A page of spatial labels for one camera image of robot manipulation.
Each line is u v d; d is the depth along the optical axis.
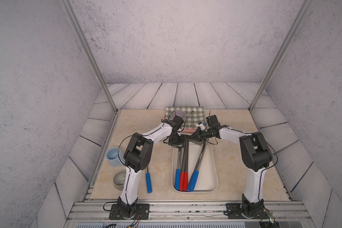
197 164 0.88
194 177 0.79
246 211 0.65
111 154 0.87
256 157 0.53
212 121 0.82
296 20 0.75
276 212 0.74
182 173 0.83
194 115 1.17
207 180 0.85
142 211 0.73
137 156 0.54
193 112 1.18
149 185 0.82
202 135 0.87
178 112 1.18
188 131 1.06
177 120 0.80
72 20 0.74
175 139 0.83
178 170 0.83
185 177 0.82
